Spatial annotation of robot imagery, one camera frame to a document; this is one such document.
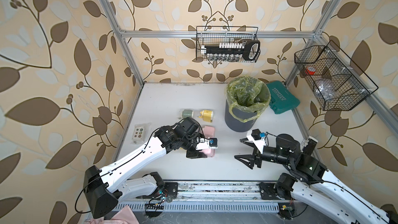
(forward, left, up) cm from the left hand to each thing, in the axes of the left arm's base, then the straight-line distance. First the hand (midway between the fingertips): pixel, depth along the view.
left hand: (204, 145), depth 72 cm
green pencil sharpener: (+25, +12, -11) cm, 30 cm away
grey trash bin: (+19, -21, -15) cm, 32 cm away
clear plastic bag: (+19, -56, +18) cm, 61 cm away
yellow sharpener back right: (+24, -2, -11) cm, 27 cm away
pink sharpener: (+13, -3, -12) cm, 18 cm away
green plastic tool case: (+37, -53, -11) cm, 66 cm away
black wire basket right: (+23, -64, +19) cm, 70 cm away
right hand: (-3, -15, +5) cm, 16 cm away
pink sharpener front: (-5, -3, +4) cm, 7 cm away
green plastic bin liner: (+28, -24, +6) cm, 37 cm away
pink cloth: (-26, +35, -18) cm, 47 cm away
